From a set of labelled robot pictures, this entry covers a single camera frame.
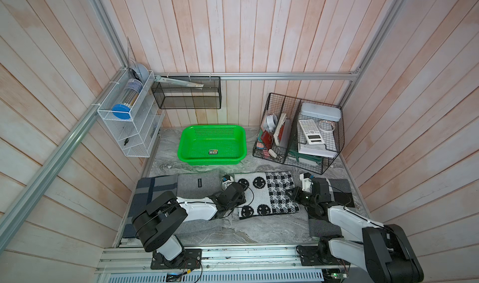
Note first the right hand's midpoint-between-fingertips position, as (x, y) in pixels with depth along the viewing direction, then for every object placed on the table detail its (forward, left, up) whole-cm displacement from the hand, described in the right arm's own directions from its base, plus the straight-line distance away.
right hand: (286, 189), depth 90 cm
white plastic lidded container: (+36, -22, +20) cm, 46 cm away
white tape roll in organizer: (+41, +4, +7) cm, 42 cm away
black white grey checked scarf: (0, -28, -2) cm, 28 cm away
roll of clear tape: (+23, -20, +18) cm, 36 cm away
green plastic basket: (+30, +40, -2) cm, 50 cm away
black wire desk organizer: (+21, -7, +18) cm, 28 cm away
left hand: (-4, +21, -1) cm, 21 cm away
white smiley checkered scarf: (-3, +10, +1) cm, 11 cm away
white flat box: (+13, -13, +15) cm, 24 cm away
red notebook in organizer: (+30, +7, +3) cm, 31 cm away
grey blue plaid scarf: (-2, +69, +1) cm, 69 cm away
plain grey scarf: (+1, +43, +2) cm, 43 cm away
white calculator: (+21, -12, +19) cm, 31 cm away
